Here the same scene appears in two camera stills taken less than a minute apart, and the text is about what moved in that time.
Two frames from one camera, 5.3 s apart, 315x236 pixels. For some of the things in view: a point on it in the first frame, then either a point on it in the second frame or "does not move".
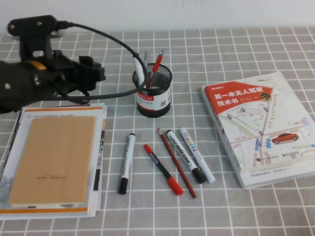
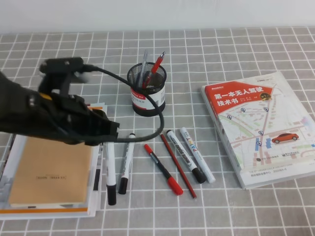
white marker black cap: (140, 71) → (111, 185)
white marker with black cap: (123, 183) does not move
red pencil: (173, 159) does not move
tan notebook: (55, 163) does not move
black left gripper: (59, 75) → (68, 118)
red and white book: (265, 136) does not move
